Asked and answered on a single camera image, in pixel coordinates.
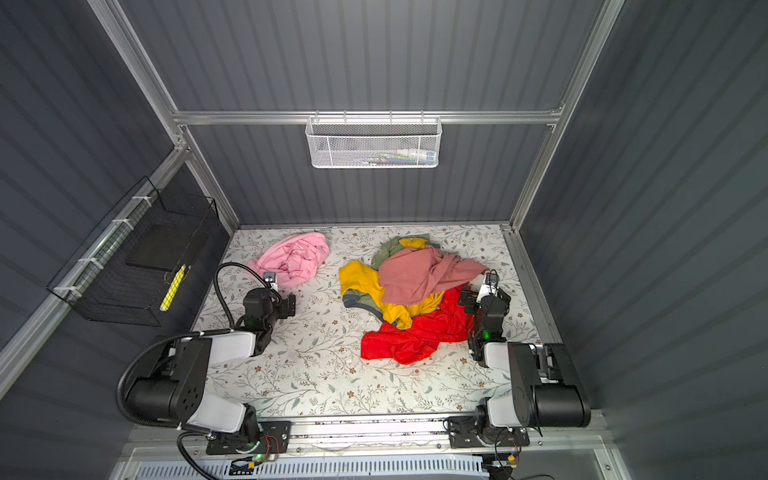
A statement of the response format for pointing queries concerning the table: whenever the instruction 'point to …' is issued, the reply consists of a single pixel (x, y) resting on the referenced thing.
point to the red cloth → (427, 333)
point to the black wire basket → (97, 281)
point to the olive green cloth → (366, 301)
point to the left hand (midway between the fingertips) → (273, 294)
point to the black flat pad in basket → (167, 246)
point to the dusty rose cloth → (412, 275)
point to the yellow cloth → (365, 279)
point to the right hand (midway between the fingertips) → (488, 288)
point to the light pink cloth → (292, 259)
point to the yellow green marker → (172, 289)
